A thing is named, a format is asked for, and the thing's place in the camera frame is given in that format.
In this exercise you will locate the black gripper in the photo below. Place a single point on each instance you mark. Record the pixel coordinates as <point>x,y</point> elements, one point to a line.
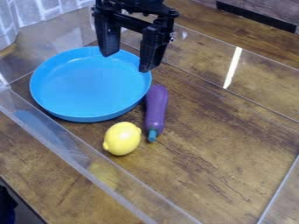
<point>113,14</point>

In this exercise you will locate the yellow lemon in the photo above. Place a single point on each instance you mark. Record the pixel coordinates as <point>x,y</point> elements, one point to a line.
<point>121,138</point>

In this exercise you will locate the blue round tray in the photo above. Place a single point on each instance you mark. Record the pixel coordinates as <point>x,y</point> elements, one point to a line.
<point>87,88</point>

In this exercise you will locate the purple toy eggplant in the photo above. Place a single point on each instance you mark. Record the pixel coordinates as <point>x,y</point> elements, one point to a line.
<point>156,102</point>

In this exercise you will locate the white brick pattern curtain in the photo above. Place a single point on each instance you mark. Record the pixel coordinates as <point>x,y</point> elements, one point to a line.
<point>19,13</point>

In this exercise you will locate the clear acrylic enclosure wall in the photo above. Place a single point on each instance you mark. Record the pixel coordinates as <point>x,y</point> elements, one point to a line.
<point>223,167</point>

